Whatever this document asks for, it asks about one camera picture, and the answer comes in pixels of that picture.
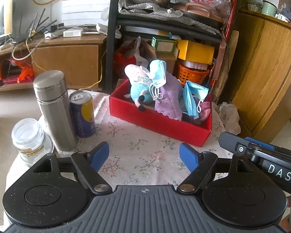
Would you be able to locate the brown clay pot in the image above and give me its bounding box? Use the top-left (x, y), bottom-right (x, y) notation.
top-left (174, 3), bottom-right (224, 28)

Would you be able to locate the red plastic bag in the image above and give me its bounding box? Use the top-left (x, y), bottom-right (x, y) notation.
top-left (112, 47), bottom-right (137, 78)

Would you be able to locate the floral tablecloth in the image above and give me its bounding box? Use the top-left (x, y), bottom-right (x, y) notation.
top-left (4, 89), bottom-right (236, 224)

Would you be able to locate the black metal shelf rack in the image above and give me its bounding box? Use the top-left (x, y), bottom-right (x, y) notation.
top-left (104, 0), bottom-right (238, 94)

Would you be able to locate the green white box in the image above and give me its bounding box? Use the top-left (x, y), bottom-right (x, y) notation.
top-left (151, 37), bottom-right (177, 53)

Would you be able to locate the blue yellow drink can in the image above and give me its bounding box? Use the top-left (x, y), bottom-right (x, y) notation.
top-left (69, 90), bottom-right (95, 138)

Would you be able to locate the purple fluffy towel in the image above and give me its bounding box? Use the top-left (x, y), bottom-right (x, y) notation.
top-left (154, 72), bottom-right (183, 121)

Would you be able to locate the red cardboard box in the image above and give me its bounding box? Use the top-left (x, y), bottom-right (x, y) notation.
top-left (109, 80), bottom-right (212, 147)

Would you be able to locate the orange plastic basket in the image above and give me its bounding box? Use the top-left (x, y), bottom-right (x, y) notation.
top-left (175, 63), bottom-right (210, 87)

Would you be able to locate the yellow box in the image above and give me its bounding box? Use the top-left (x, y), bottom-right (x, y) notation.
top-left (177, 39), bottom-right (214, 65)

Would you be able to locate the stainless steel thermos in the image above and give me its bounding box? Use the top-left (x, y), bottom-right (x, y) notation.
top-left (33, 70), bottom-right (78, 151)

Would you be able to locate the pink fluffy cloth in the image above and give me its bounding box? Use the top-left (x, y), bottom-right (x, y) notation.
top-left (199, 102), bottom-right (211, 122)

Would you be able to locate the pink plastic bag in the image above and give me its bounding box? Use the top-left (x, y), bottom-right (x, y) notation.
top-left (188, 0), bottom-right (232, 23)

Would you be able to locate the blue plush toy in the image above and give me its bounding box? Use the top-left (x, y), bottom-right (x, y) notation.
top-left (124, 64), bottom-right (153, 111)

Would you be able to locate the Moccona glass jar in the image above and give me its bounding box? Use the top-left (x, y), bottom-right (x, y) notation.
top-left (11, 118), bottom-right (55, 167)

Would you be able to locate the white power adapter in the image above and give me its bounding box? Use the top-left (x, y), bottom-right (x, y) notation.
top-left (63, 28), bottom-right (83, 38)

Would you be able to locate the wooden cabinet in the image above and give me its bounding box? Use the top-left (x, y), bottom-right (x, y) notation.
top-left (224, 0), bottom-right (291, 143)

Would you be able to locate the wooden tv stand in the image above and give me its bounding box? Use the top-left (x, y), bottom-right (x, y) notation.
top-left (0, 34), bottom-right (107, 91)

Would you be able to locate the white plastic bag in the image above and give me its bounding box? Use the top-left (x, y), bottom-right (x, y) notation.
top-left (212, 102), bottom-right (241, 135)

